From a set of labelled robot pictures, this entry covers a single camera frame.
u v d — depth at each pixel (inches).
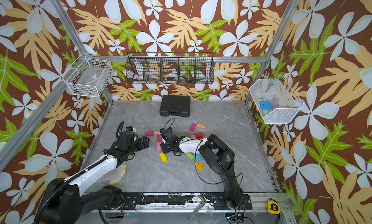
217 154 20.3
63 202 15.8
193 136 38.8
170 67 37.9
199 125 41.1
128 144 26.5
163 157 34.8
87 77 34.0
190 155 34.9
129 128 30.8
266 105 32.3
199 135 39.0
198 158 34.9
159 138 38.8
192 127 41.2
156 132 41.2
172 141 28.9
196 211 27.9
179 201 29.5
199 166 33.6
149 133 39.0
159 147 36.7
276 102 32.9
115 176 32.0
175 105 44.2
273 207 27.7
